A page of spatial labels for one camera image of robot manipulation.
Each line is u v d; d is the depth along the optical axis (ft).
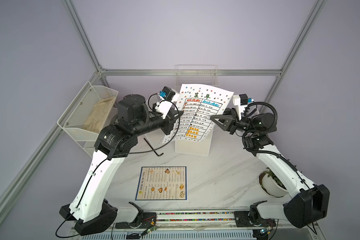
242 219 2.40
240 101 1.66
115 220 1.49
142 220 2.40
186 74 3.11
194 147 3.05
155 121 1.45
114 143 1.14
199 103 1.76
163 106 1.40
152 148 3.32
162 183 2.82
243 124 1.82
